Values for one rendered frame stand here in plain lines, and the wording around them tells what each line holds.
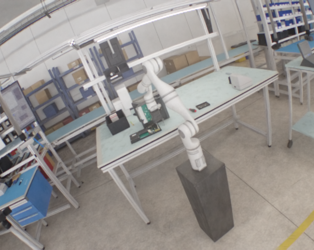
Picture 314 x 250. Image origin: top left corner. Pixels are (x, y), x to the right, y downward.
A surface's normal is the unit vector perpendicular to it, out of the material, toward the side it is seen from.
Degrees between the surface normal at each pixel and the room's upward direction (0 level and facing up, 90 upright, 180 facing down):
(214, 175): 90
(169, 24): 90
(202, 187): 90
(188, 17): 90
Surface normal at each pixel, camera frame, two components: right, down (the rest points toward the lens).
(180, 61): 0.31, 0.31
